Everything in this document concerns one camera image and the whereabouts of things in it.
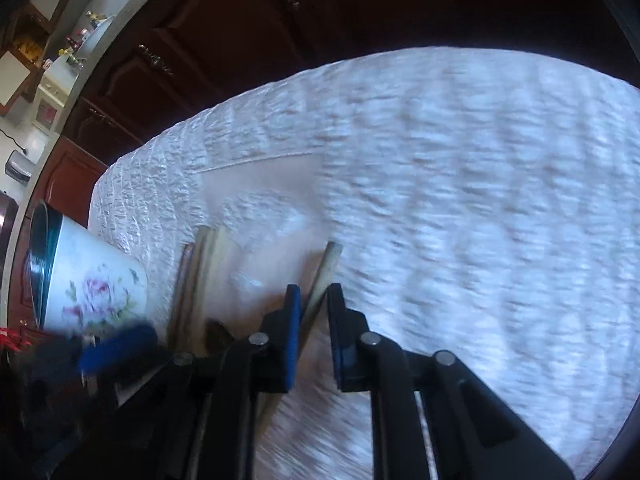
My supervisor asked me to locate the white quilted cloth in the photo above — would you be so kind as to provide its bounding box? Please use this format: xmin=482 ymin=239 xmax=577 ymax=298
xmin=89 ymin=48 xmax=639 ymax=478

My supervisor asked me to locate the wooden chopstick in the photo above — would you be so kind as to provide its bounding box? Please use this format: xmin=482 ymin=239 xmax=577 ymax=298
xmin=167 ymin=243 xmax=194 ymax=353
xmin=255 ymin=240 xmax=343 ymax=441
xmin=186 ymin=226 xmax=229 ymax=358

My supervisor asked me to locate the white floral cup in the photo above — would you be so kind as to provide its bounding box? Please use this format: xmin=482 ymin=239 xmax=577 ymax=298
xmin=28 ymin=200 xmax=148 ymax=336

